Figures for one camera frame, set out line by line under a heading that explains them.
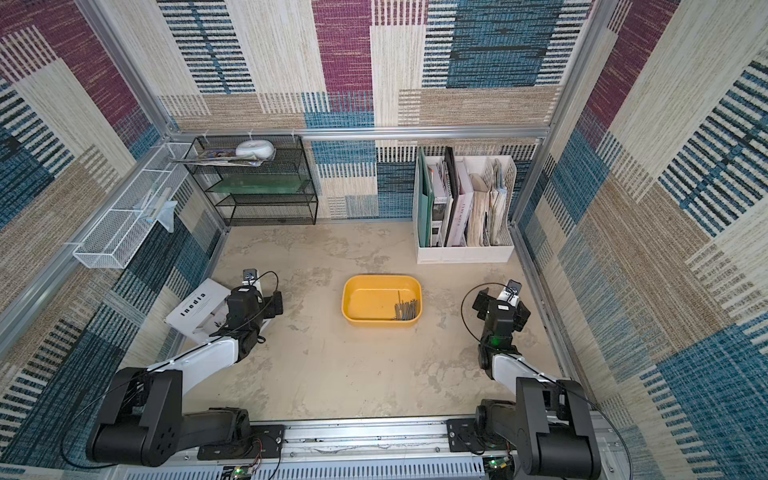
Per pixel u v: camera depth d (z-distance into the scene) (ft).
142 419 1.37
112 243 2.31
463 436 2.40
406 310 3.16
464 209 3.14
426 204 2.84
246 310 2.28
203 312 3.02
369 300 3.25
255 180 3.52
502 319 2.20
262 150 2.88
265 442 2.40
